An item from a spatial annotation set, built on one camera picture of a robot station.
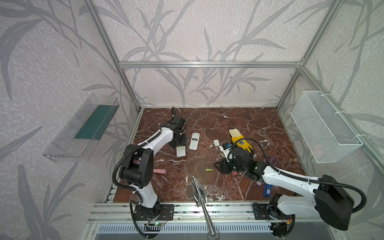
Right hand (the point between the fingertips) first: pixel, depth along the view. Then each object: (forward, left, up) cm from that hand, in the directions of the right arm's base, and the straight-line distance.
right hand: (217, 158), depth 82 cm
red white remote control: (+14, +14, -9) cm, 22 cm away
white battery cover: (+15, -1, -9) cm, 18 cm away
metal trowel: (-18, +9, -10) cm, 23 cm away
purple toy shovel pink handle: (-4, +33, -7) cm, 34 cm away
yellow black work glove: (+20, -15, -8) cm, 27 cm away
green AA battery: (-3, +5, -10) cm, 12 cm away
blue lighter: (-15, -26, -7) cm, 31 cm away
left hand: (+14, +20, -2) cm, 24 cm away
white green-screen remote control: (+6, +21, -3) cm, 22 cm away
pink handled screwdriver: (-5, -10, -8) cm, 14 cm away
